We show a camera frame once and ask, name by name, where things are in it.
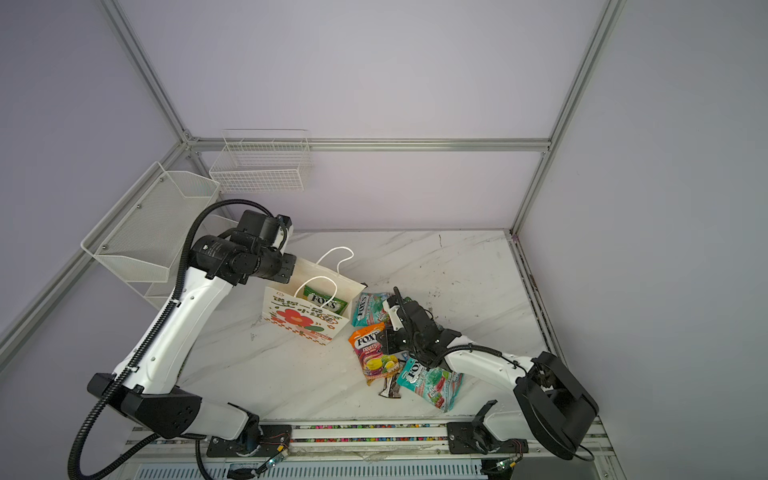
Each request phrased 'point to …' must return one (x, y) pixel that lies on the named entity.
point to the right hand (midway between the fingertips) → (374, 337)
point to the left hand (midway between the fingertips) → (281, 268)
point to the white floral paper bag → (283, 305)
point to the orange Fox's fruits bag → (368, 349)
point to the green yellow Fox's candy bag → (324, 301)
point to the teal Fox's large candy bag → (444, 387)
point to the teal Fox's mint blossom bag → (369, 310)
